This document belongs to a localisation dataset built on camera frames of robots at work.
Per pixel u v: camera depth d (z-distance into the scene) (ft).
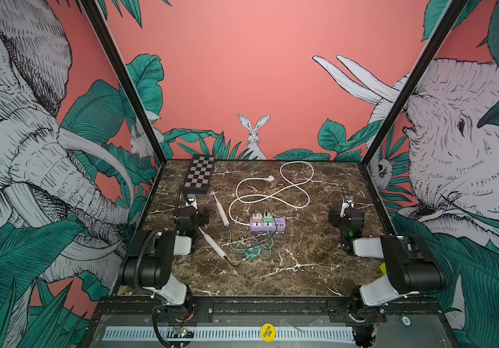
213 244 2.89
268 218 2.98
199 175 3.61
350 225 2.38
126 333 2.30
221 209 3.27
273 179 3.65
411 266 1.52
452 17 2.30
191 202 2.63
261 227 3.05
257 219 3.03
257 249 2.89
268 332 2.30
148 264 1.47
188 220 2.35
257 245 2.94
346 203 2.68
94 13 2.29
